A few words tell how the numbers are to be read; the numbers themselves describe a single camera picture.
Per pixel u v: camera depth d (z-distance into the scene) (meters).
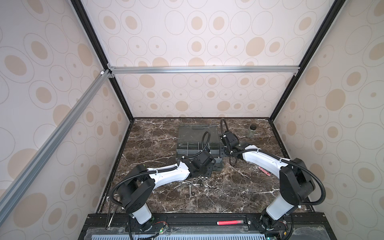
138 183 0.50
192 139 1.06
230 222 0.74
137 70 1.94
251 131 1.03
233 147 0.66
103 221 0.74
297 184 0.45
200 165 0.66
